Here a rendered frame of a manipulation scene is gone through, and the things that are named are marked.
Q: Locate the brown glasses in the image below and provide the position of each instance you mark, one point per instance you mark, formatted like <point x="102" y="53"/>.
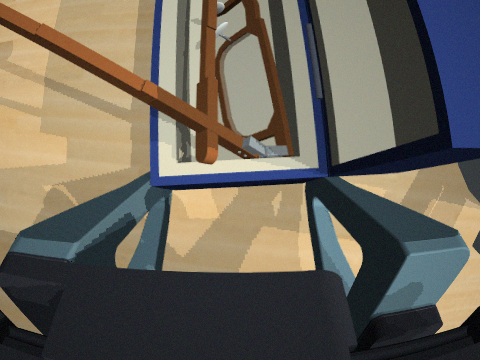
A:
<point x="246" y="82"/>

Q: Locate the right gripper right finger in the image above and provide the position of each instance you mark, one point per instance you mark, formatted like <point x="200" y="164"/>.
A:
<point x="409" y="259"/>

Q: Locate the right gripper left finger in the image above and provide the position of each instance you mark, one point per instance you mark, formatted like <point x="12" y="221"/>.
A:
<point x="90" y="233"/>

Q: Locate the grey mug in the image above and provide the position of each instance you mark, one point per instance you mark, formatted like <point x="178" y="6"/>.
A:
<point x="471" y="174"/>

